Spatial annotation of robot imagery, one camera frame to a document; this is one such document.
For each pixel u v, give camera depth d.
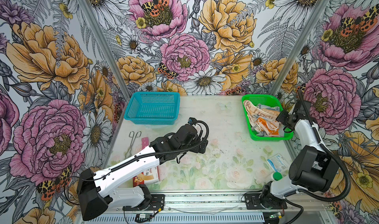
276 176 0.73
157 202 0.73
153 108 1.15
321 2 0.75
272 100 1.11
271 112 1.00
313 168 0.45
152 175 0.79
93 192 0.38
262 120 0.97
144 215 0.70
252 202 0.73
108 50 0.94
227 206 0.75
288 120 0.67
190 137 0.54
